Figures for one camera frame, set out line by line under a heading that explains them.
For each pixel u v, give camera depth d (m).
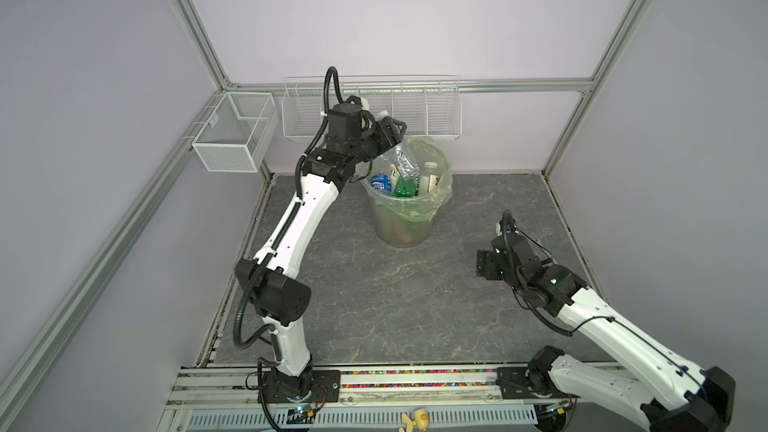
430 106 1.02
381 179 0.86
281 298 0.46
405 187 0.89
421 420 0.67
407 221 0.86
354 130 0.57
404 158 0.72
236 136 1.01
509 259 0.56
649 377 0.42
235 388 0.75
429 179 0.89
